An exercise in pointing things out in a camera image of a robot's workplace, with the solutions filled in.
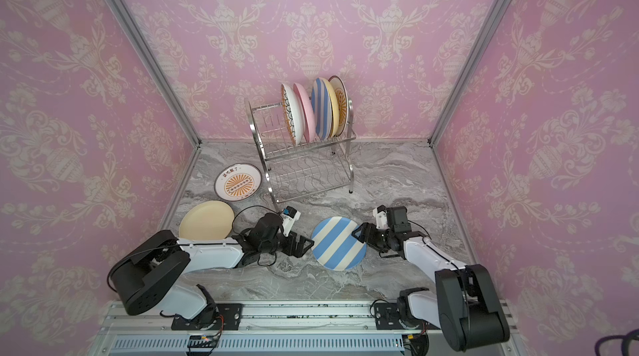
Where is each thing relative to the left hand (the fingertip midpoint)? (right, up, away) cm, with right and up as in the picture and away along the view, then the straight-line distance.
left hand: (306, 242), depth 86 cm
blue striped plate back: (+10, -2, +1) cm, 11 cm away
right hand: (+19, +1, +1) cm, 19 cm away
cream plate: (-39, +6, +8) cm, 40 cm away
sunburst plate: (-31, +19, +19) cm, 41 cm away
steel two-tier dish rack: (0, +26, +19) cm, 32 cm away
